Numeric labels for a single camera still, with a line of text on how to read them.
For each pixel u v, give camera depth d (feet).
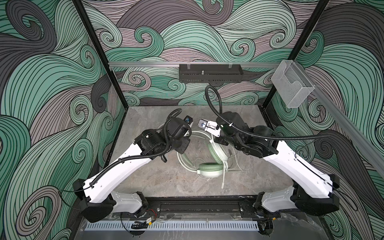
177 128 1.48
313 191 1.27
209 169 1.85
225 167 1.79
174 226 2.50
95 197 1.19
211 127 1.65
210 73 3.09
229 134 1.45
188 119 1.87
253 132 1.41
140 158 1.32
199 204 2.49
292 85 2.63
